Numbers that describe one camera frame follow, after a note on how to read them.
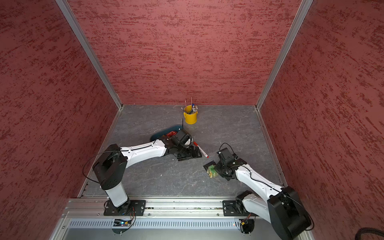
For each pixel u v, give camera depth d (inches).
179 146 27.7
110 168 18.4
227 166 26.8
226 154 27.0
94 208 29.9
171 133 38.5
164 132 39.7
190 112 40.4
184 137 27.4
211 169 34.4
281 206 15.9
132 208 28.8
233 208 29.0
